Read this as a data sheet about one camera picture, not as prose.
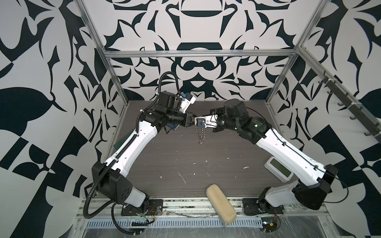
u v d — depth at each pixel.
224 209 0.71
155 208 0.73
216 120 0.59
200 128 0.56
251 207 0.74
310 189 0.41
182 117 0.63
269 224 0.71
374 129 0.50
